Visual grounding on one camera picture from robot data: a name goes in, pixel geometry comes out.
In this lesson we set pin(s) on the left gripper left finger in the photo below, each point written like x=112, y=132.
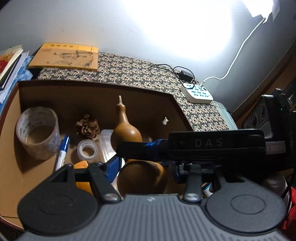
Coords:
x=101, y=176

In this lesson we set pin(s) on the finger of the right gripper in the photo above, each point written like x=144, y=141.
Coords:
x=156, y=151

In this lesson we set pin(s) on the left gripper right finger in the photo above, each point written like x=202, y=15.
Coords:
x=193, y=175

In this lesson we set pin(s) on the clear plastic case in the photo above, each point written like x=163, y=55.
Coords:
x=105, y=147

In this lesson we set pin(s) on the brown gourd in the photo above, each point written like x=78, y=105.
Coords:
x=137, y=175

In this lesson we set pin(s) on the orange box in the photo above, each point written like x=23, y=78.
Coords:
x=81, y=178

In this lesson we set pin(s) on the small clear tape roll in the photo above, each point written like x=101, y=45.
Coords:
x=87, y=150

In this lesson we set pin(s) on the light mattress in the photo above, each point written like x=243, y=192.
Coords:
x=226, y=116

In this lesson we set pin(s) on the blue white marker pen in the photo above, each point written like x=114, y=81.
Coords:
x=60, y=161

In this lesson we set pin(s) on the pine cone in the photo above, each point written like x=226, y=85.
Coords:
x=87, y=127

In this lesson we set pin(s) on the white power strip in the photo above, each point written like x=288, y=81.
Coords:
x=195, y=94

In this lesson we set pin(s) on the brown cardboard shoe box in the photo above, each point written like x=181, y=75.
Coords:
x=155, y=114

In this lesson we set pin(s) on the large printed tape roll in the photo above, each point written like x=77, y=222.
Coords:
x=38, y=131

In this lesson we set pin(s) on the black power adapter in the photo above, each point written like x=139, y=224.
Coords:
x=186, y=76

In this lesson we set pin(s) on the floral patterned tablecloth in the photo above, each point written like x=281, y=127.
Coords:
x=122, y=70

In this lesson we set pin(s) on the yellow book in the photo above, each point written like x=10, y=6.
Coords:
x=61, y=55

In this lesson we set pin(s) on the stack of books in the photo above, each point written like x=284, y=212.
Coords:
x=14, y=68

